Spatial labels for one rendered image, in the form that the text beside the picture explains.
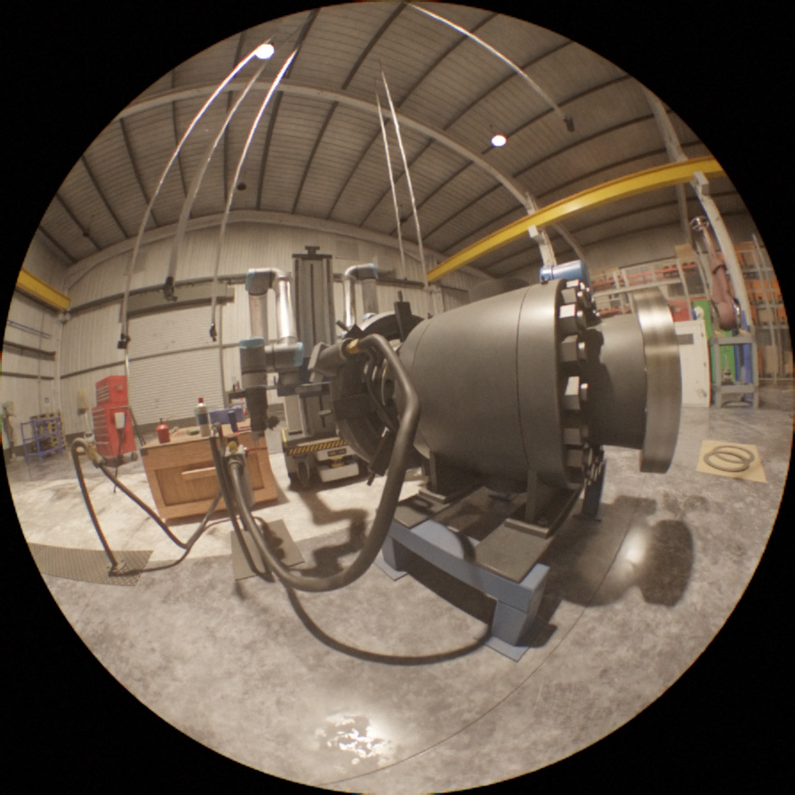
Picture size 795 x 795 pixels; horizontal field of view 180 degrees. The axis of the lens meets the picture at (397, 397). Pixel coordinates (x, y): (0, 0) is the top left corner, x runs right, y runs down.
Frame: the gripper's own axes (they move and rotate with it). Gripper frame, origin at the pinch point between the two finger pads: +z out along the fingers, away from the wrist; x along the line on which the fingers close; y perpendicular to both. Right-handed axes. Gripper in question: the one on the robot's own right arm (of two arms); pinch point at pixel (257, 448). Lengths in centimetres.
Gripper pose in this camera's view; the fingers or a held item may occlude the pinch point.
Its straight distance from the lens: 90.1
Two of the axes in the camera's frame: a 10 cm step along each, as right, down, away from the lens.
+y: 9.9, -1.1, 1.3
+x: -1.3, -0.5, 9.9
